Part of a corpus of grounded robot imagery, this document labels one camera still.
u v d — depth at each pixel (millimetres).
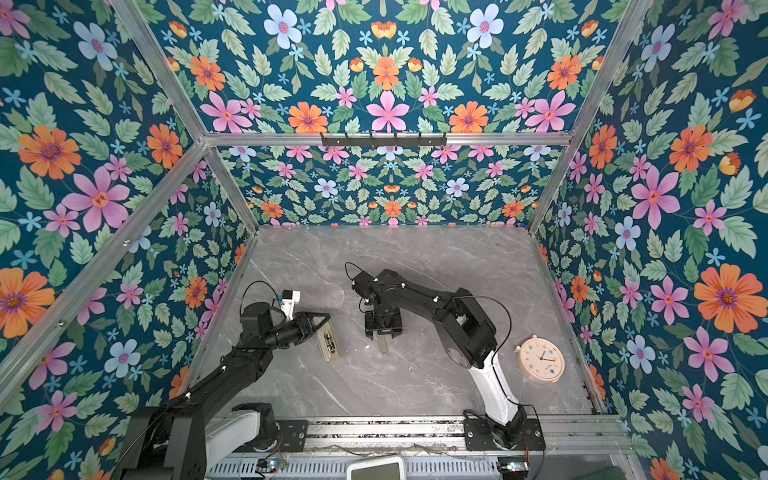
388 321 799
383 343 901
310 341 782
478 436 734
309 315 781
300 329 736
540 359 840
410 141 926
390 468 666
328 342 797
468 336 529
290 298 799
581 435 750
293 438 734
